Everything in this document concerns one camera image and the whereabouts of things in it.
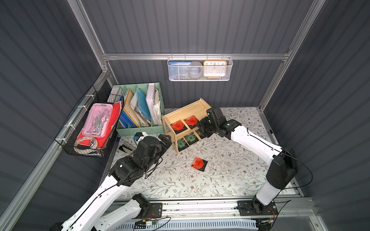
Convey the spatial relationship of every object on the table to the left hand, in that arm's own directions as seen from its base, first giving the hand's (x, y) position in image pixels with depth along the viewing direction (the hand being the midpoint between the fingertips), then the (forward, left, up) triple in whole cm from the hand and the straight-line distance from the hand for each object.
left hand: (166, 141), depth 67 cm
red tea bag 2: (+18, -13, -7) cm, 24 cm away
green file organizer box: (+30, +20, -11) cm, 37 cm away
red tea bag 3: (+1, -17, -29) cm, 33 cm away
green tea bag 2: (+19, -12, -26) cm, 34 cm away
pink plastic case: (+10, +35, +2) cm, 37 cm away
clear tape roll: (-1, +34, -1) cm, 34 cm away
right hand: (+16, -16, -6) cm, 23 cm away
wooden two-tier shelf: (+31, -17, -9) cm, 36 cm away
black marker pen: (+27, -75, -32) cm, 86 cm away
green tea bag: (+14, -6, -26) cm, 31 cm away
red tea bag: (+15, -5, -8) cm, 18 cm away
